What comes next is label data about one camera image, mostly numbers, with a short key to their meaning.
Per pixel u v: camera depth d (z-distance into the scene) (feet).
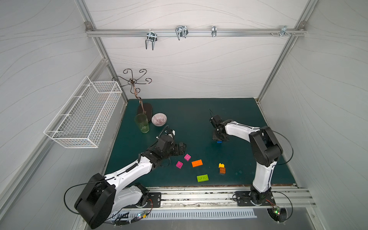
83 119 2.26
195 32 2.55
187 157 2.88
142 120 3.16
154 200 2.41
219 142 3.12
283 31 2.51
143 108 3.55
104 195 1.31
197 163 2.82
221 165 2.81
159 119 3.47
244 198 2.40
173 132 2.57
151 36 2.57
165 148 2.13
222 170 2.69
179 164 2.78
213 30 2.57
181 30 2.51
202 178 2.63
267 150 1.68
